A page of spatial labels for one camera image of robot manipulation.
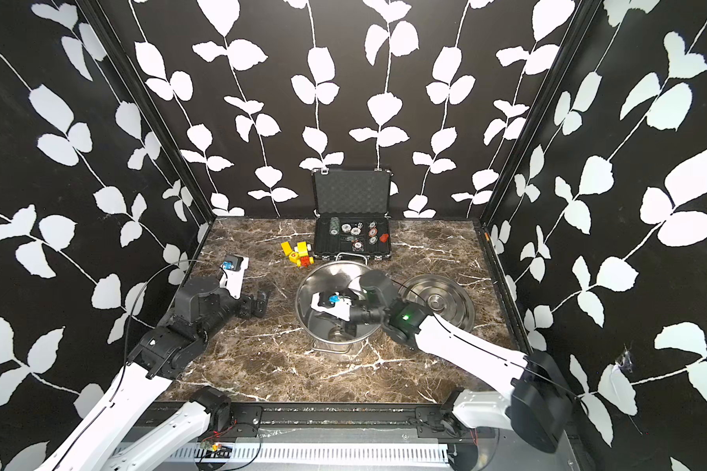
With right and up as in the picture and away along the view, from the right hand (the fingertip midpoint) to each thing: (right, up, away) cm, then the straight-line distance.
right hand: (318, 307), depth 70 cm
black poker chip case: (+6, +29, +47) cm, 56 cm away
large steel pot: (0, -10, +13) cm, 17 cm away
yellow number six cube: (-15, +11, +36) cm, 41 cm away
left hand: (-16, +7, +1) cm, 17 cm away
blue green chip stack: (0, +23, +44) cm, 50 cm away
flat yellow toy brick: (-18, +14, +41) cm, 47 cm away
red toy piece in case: (+19, +18, +43) cm, 50 cm away
